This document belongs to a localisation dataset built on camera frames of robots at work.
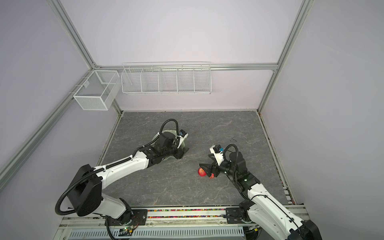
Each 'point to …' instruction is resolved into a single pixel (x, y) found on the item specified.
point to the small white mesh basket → (99, 90)
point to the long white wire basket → (161, 78)
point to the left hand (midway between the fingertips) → (184, 147)
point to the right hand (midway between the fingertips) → (205, 160)
